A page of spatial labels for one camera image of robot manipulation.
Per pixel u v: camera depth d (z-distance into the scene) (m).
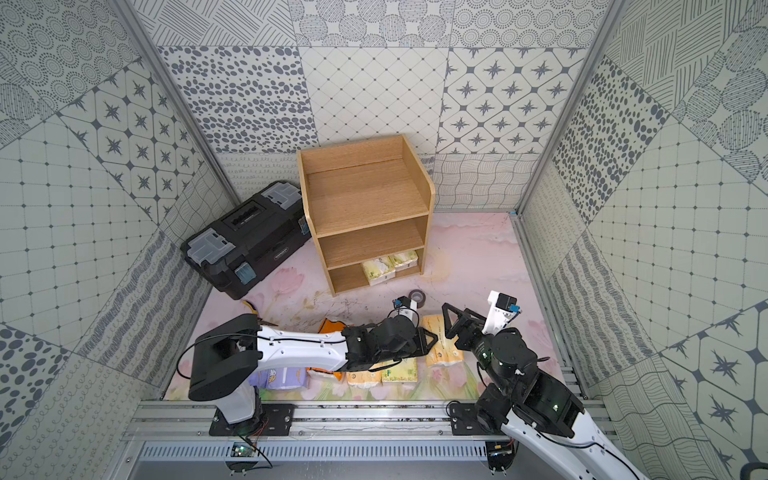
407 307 0.74
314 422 0.75
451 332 0.60
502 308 0.57
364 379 0.77
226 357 0.47
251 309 0.93
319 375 0.76
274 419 0.73
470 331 0.58
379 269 0.95
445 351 0.75
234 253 0.87
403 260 0.98
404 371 0.78
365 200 0.80
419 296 0.95
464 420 0.74
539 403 0.48
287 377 0.76
